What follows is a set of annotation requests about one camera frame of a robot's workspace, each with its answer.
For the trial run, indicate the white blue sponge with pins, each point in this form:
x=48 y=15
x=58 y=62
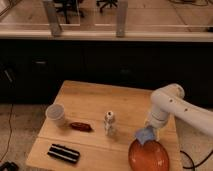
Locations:
x=145 y=134

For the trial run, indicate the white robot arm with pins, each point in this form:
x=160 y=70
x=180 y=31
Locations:
x=170 y=100

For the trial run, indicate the orange ceramic bowl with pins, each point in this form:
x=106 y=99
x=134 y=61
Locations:
x=150 y=156

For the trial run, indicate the small white bottle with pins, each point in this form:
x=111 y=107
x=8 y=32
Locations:
x=109 y=123

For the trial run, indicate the dark red oval object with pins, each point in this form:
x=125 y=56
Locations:
x=81 y=126

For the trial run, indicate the white paper cup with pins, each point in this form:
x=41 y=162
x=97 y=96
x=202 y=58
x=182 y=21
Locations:
x=56 y=114

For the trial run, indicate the black white striped box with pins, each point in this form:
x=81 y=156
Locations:
x=63 y=153

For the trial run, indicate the black office chair base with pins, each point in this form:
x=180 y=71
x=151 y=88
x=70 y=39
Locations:
x=68 y=5

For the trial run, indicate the black object floor corner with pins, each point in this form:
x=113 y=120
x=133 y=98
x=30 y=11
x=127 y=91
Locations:
x=9 y=166

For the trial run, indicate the left metal post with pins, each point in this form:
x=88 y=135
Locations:
x=51 y=14

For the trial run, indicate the metal post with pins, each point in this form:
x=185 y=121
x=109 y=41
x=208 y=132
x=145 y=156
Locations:
x=121 y=17
x=51 y=14

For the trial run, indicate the right metal post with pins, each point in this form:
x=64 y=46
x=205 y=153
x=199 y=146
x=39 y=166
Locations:
x=121 y=17

